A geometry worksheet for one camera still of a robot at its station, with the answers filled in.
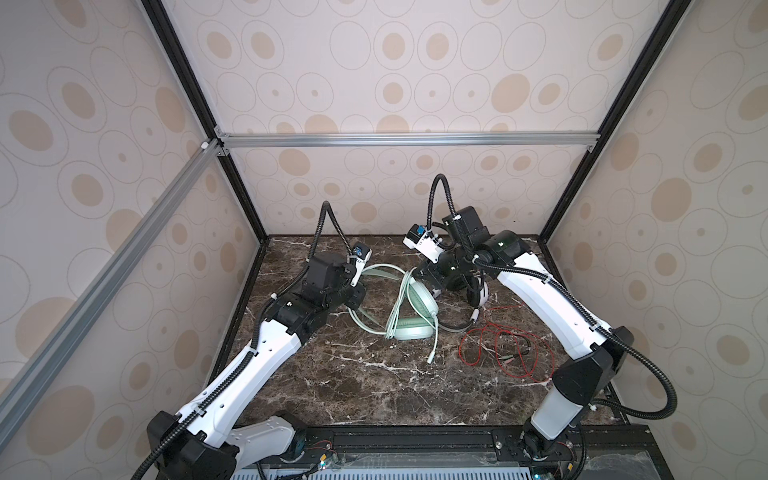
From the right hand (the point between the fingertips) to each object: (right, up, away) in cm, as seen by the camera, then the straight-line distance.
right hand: (418, 268), depth 75 cm
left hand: (-12, -1, -2) cm, 13 cm away
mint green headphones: (+1, -8, -8) cm, 11 cm away
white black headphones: (+20, -7, +18) cm, 28 cm away
